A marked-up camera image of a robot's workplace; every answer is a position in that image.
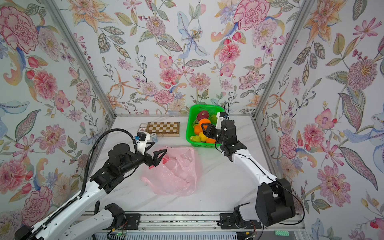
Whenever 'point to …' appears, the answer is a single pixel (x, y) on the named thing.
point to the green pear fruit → (195, 138)
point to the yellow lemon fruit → (203, 137)
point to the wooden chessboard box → (164, 129)
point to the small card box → (142, 127)
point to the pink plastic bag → (177, 174)
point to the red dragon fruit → (202, 115)
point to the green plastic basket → (194, 109)
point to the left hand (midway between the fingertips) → (161, 148)
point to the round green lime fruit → (213, 118)
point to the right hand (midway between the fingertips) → (204, 125)
